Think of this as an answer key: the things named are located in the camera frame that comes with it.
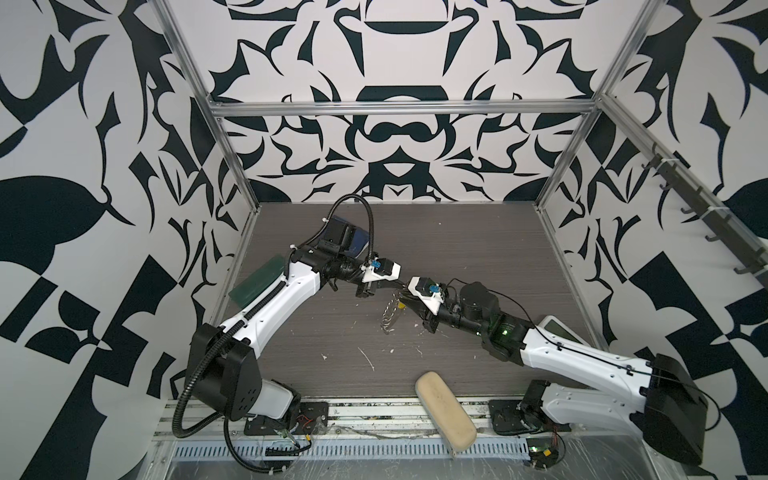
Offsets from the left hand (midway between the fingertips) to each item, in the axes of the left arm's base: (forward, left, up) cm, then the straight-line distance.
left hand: (403, 276), depth 73 cm
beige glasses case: (-26, -10, -20) cm, 34 cm away
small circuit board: (-34, -32, -24) cm, 52 cm away
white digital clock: (-6, -44, -20) cm, 48 cm away
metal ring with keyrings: (-7, +3, -2) cm, 7 cm away
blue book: (+3, +12, +11) cm, 17 cm away
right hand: (-4, 0, -1) cm, 4 cm away
